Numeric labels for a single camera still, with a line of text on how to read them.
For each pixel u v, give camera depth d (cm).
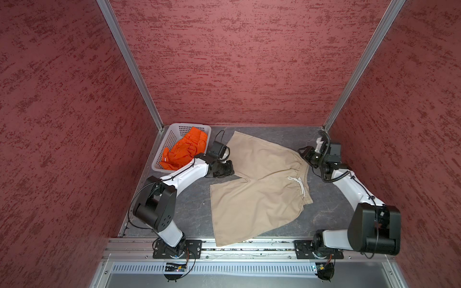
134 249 75
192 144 107
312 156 77
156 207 46
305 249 74
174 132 110
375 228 42
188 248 74
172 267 73
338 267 71
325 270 70
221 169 76
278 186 93
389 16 74
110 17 74
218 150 71
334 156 67
